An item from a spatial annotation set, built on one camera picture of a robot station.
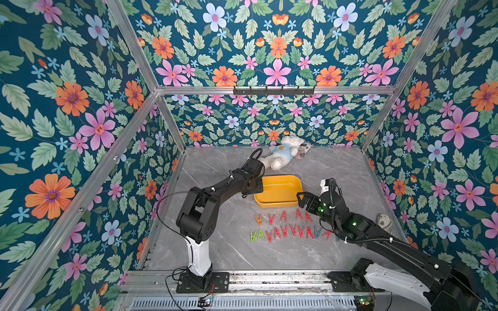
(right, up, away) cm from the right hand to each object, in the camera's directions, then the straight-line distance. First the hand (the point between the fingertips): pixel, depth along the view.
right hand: (304, 197), depth 79 cm
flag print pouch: (+38, -13, +7) cm, 41 cm away
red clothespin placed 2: (-11, -17, +8) cm, 22 cm away
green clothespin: (-21, -19, +6) cm, 29 cm away
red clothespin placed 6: (+4, -17, +8) cm, 19 cm away
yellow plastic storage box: (-8, -1, +23) cm, 25 cm away
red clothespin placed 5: (0, -17, +8) cm, 19 cm away
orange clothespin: (-19, -13, +10) cm, 25 cm away
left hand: (-18, +2, +16) cm, 24 cm away
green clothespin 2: (-18, -18, +7) cm, 26 cm away
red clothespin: (-13, -13, +12) cm, 22 cm away
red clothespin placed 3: (-7, -17, +8) cm, 20 cm away
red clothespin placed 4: (-3, -17, +8) cm, 19 cm away
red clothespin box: (+5, -11, +12) cm, 17 cm away
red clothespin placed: (-14, -19, +6) cm, 24 cm away
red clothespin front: (-7, -11, +12) cm, 18 cm away
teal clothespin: (+8, -17, +7) cm, 20 cm away
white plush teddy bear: (-7, +18, +28) cm, 34 cm away
